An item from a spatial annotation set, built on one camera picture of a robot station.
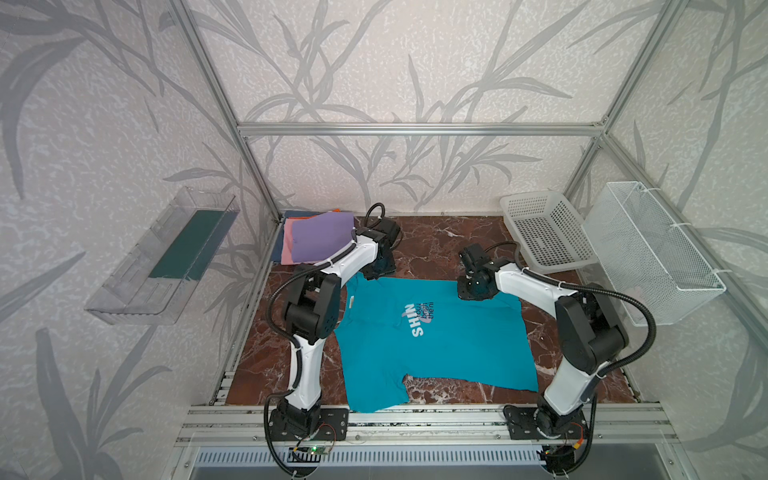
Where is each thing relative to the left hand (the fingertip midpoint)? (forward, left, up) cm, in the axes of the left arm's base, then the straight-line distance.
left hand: (388, 263), depth 97 cm
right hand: (-6, -25, -2) cm, 26 cm away
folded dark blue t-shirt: (+27, +41, -6) cm, 49 cm away
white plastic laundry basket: (+18, -63, -6) cm, 65 cm away
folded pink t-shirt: (+9, +36, -1) cm, 37 cm away
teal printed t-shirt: (-20, -15, -6) cm, 26 cm away
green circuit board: (-50, +16, -6) cm, 53 cm away
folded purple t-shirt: (+12, +26, -1) cm, 29 cm away
